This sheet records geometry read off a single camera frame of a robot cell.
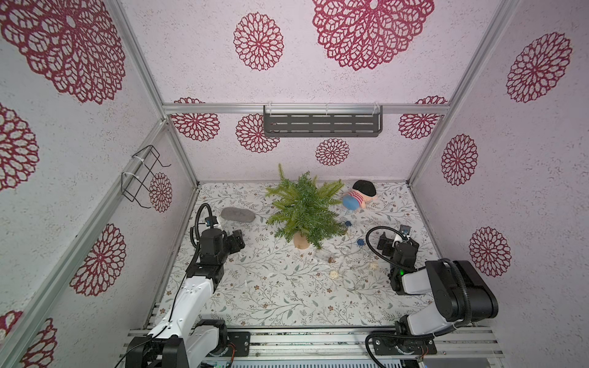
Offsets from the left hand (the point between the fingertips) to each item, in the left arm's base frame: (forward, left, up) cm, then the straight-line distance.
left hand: (233, 234), depth 86 cm
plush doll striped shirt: (+28, -56, -7) cm, 63 cm away
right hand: (+3, -64, -4) cm, 65 cm away
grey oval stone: (+17, +4, -10) cm, 20 cm away
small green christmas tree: (0, -26, +17) cm, 31 cm away
